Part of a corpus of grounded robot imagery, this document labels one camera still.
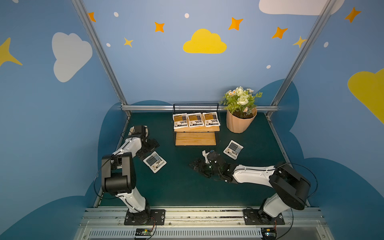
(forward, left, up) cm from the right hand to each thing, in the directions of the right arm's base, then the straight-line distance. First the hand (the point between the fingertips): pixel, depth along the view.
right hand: (192, 166), depth 83 cm
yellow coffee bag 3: (+28, -10, +10) cm, 31 cm away
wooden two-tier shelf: (+28, -3, -8) cm, 29 cm away
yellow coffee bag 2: (+27, 0, +9) cm, 29 cm away
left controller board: (-31, +22, -9) cm, 40 cm away
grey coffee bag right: (+18, -27, -9) cm, 33 cm away
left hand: (+13, +27, -3) cm, 30 cm away
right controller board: (-28, -40, -12) cm, 50 cm away
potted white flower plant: (+32, -26, +20) cm, 46 cm away
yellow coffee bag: (+26, +10, +9) cm, 30 cm away
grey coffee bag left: (+5, +24, -7) cm, 26 cm away
